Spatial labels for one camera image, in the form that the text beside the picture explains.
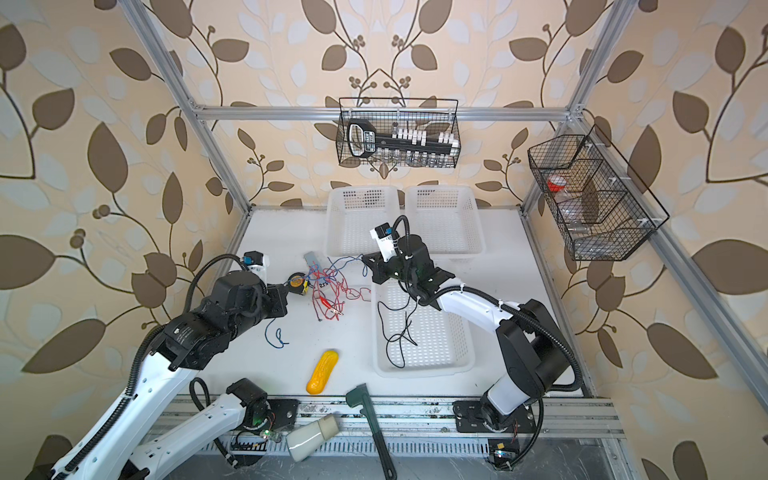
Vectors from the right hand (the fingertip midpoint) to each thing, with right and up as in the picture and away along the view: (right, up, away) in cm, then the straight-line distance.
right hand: (365, 259), depth 81 cm
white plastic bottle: (-12, -40, -15) cm, 45 cm away
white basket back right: (+30, +13, +37) cm, 49 cm away
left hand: (-17, -6, -11) cm, 21 cm away
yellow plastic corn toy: (-11, -30, -3) cm, 32 cm away
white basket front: (+15, -24, +5) cm, 29 cm away
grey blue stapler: (-20, -2, +21) cm, 29 cm away
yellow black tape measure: (-24, -8, +15) cm, 29 cm away
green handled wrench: (-1, -36, -3) cm, 36 cm away
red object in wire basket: (+52, +21, -1) cm, 56 cm away
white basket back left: (-10, +15, +38) cm, 42 cm away
